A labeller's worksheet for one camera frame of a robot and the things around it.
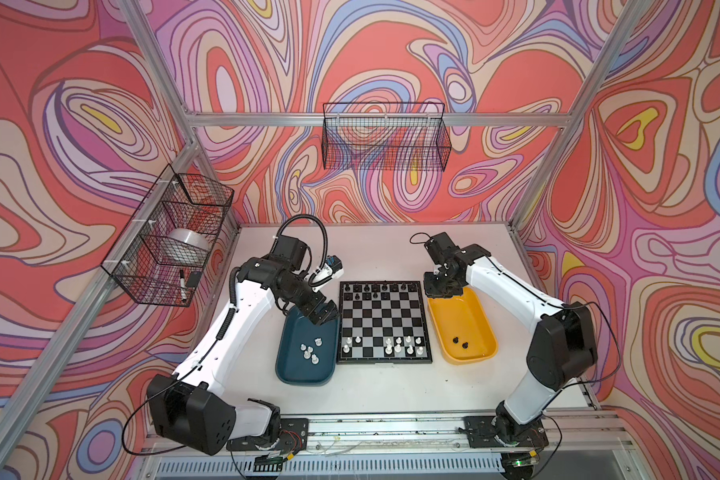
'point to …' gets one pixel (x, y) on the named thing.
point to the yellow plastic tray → (464, 329)
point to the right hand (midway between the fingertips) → (436, 297)
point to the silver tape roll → (191, 237)
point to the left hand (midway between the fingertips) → (327, 299)
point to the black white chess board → (382, 322)
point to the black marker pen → (182, 286)
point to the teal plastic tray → (305, 352)
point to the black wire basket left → (163, 252)
